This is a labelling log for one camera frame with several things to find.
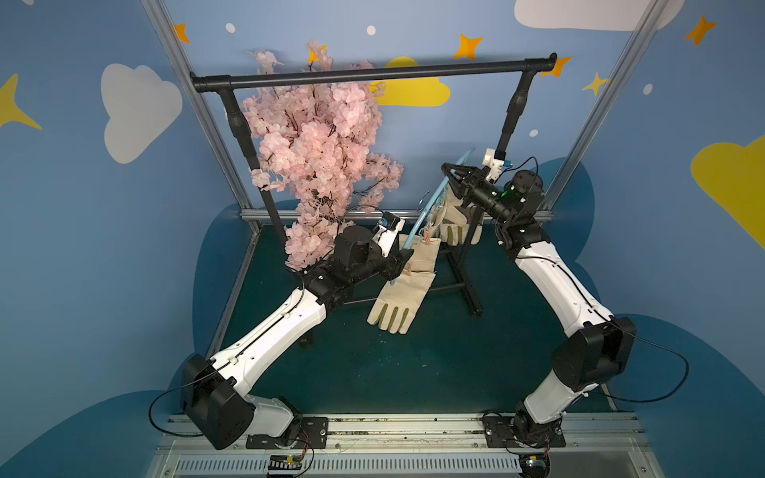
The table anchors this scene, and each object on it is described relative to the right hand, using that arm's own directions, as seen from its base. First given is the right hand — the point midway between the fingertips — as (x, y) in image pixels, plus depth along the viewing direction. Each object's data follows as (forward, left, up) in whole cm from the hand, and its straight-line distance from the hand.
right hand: (447, 163), depth 67 cm
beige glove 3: (+7, -6, -25) cm, 27 cm away
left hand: (-11, +9, -15) cm, 21 cm away
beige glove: (-10, +8, -40) cm, 42 cm away
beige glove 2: (-2, +2, -29) cm, 29 cm away
